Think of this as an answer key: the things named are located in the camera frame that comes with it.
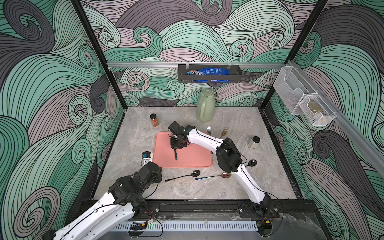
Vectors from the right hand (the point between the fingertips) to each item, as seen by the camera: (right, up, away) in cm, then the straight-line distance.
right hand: (175, 145), depth 97 cm
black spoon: (+12, -14, -12) cm, 22 cm away
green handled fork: (0, -5, -4) cm, 6 cm away
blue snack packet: (+22, +48, -4) cm, 52 cm away
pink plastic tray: (+10, -6, -4) cm, 13 cm away
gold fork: (+34, +8, +8) cm, 36 cm away
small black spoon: (+47, -9, -9) cm, 49 cm away
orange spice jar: (-16, +17, +6) cm, 24 cm away
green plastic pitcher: (+20, +26, -1) cm, 33 cm away
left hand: (-5, -8, -22) cm, 24 cm away
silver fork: (+24, +10, +10) cm, 27 cm away
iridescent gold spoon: (+29, -14, -15) cm, 36 cm away
